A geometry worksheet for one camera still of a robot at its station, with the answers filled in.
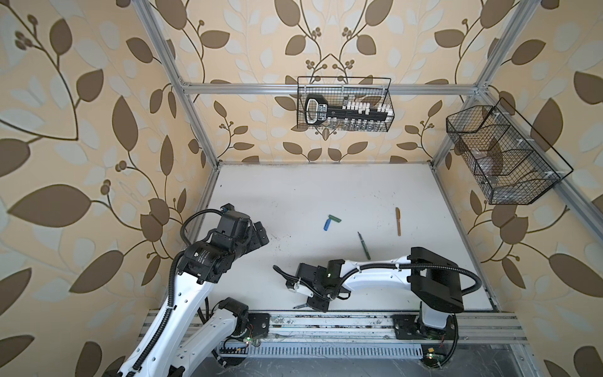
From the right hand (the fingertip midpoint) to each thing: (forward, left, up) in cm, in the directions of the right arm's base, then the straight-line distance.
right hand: (313, 301), depth 79 cm
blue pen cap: (+30, -7, 0) cm, 31 cm away
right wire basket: (+29, -64, +35) cm, 78 cm away
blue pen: (-2, +4, +1) cm, 5 cm away
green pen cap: (+32, -10, +1) cm, 34 cm away
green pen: (+15, -22, 0) cm, 27 cm away
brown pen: (+35, -38, +1) cm, 52 cm away
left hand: (+14, +17, +22) cm, 31 cm away
